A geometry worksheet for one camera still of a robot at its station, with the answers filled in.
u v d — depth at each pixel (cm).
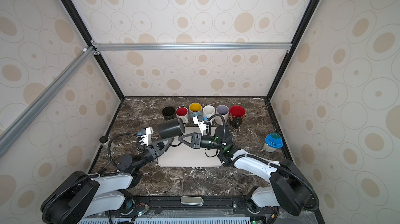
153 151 64
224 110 100
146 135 67
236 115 96
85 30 84
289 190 42
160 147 65
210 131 71
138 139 68
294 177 41
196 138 64
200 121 67
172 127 67
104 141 87
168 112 103
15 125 54
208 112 106
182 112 106
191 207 74
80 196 43
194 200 72
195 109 103
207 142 64
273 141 86
